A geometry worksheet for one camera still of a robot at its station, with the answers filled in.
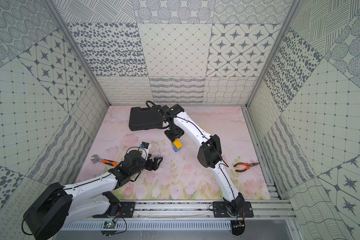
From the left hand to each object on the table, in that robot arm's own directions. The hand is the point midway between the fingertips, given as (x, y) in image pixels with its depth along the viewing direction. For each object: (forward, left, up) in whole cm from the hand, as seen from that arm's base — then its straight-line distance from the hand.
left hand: (160, 158), depth 83 cm
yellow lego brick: (+8, -10, +3) cm, 13 cm away
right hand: (+10, -9, +4) cm, 14 cm away
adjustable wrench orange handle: (+2, +41, -6) cm, 42 cm away
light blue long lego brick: (+8, -8, -3) cm, 11 cm away
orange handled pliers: (+1, -50, -8) cm, 51 cm away
